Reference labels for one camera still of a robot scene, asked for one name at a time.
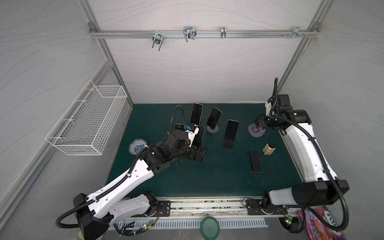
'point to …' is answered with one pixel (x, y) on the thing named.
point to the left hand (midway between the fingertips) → (202, 144)
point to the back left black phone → (196, 113)
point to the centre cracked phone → (198, 139)
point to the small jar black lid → (269, 148)
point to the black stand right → (228, 144)
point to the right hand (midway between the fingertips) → (265, 118)
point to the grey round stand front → (256, 131)
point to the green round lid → (210, 228)
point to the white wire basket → (84, 127)
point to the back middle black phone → (214, 118)
